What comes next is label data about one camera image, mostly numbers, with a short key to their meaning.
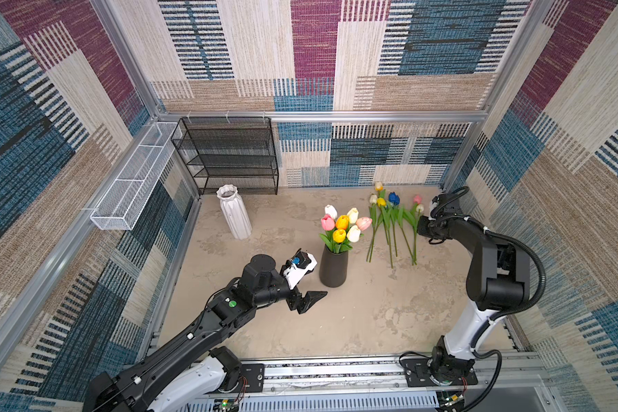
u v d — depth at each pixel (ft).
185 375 1.83
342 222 2.28
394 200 3.66
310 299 2.03
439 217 2.52
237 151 3.55
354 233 2.20
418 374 2.39
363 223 2.34
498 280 1.65
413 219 3.51
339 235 2.20
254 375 2.44
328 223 2.26
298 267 1.98
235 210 2.98
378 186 3.91
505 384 2.39
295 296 2.02
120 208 2.31
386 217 3.54
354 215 2.34
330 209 2.37
